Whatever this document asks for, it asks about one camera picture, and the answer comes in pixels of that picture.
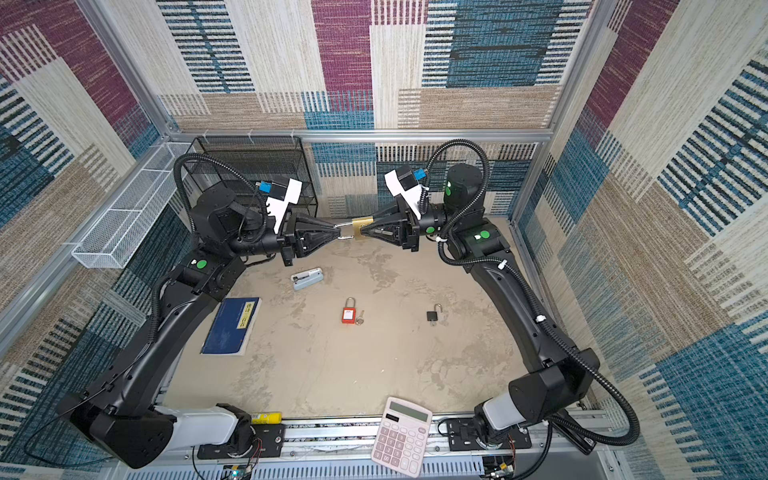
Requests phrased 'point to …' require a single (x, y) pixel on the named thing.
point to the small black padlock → (433, 315)
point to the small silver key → (360, 320)
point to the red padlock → (349, 314)
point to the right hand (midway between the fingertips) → (363, 232)
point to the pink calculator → (402, 436)
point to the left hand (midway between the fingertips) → (338, 229)
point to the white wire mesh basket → (119, 228)
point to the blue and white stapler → (307, 279)
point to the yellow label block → (267, 418)
